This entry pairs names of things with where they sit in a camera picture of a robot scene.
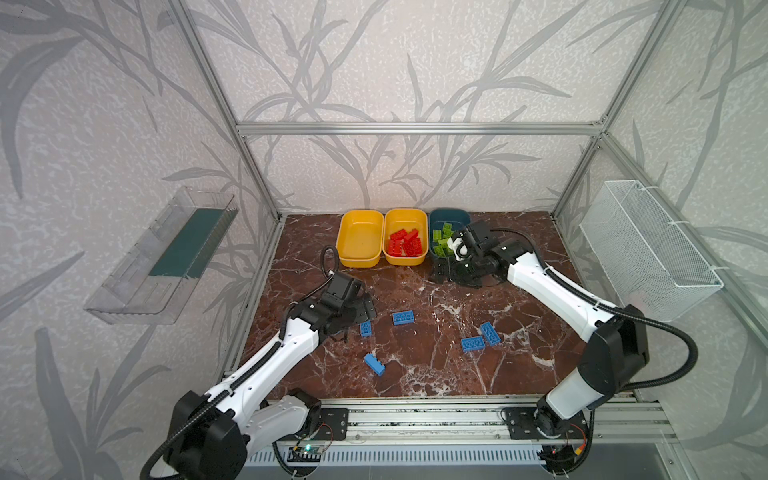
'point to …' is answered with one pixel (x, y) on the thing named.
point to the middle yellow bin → (396, 219)
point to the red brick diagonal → (412, 235)
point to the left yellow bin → (361, 238)
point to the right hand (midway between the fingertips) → (440, 269)
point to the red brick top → (394, 248)
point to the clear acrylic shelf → (149, 285)
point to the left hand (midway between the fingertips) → (366, 302)
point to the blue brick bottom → (373, 362)
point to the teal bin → (460, 218)
